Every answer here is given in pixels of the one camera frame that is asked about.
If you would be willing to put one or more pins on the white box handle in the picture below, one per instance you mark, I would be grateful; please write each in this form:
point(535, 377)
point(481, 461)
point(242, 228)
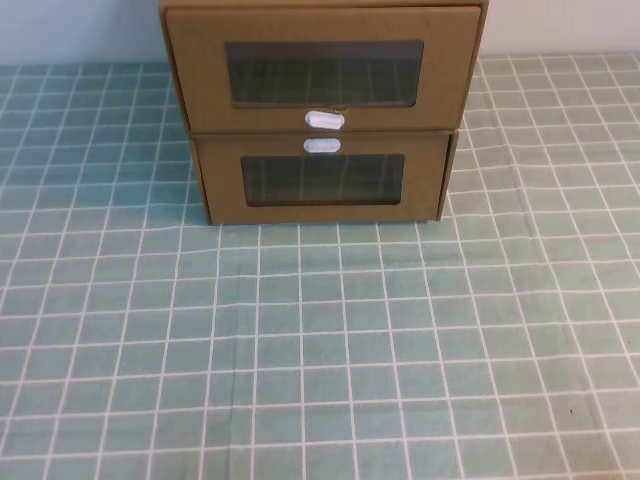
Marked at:
point(321, 120)
point(322, 145)

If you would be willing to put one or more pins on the cyan checkered tablecloth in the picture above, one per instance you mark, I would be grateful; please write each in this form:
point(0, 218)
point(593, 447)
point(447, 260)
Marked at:
point(501, 342)

